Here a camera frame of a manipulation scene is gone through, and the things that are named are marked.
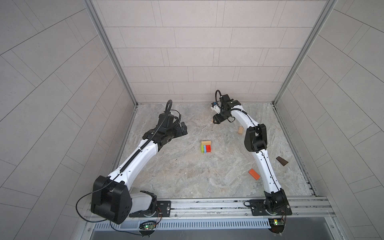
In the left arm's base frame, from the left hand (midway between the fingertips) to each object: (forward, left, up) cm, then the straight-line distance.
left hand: (183, 126), depth 82 cm
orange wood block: (-21, -39, -16) cm, 47 cm away
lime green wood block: (-7, -11, -14) cm, 19 cm away
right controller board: (-43, -45, -17) cm, 65 cm away
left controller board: (-44, +14, -13) cm, 48 cm away
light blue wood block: (-8, -12, -15) cm, 21 cm away
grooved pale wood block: (-3, -13, -14) cm, 19 cm away
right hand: (+19, -22, -18) cm, 34 cm away
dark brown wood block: (-13, -58, -17) cm, 62 cm away
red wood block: (-6, -14, -15) cm, 22 cm away
